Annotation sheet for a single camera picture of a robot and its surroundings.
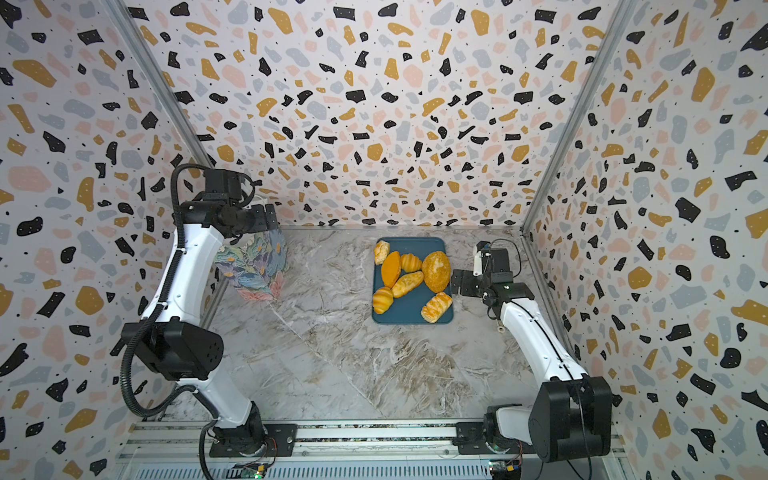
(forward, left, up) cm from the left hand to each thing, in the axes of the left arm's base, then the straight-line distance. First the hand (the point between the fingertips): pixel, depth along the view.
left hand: (256, 213), depth 79 cm
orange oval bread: (+2, -35, -29) cm, 45 cm away
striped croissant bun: (-10, -33, -28) cm, 44 cm away
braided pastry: (-13, -49, -29) cm, 59 cm away
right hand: (-10, -56, -14) cm, 59 cm away
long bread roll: (-4, -41, -29) cm, 50 cm away
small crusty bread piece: (+8, -32, -26) cm, 42 cm away
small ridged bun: (+5, -42, -29) cm, 51 cm away
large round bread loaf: (+1, -51, -28) cm, 58 cm away
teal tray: (-13, -40, -31) cm, 52 cm away
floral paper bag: (-6, +4, -14) cm, 15 cm away
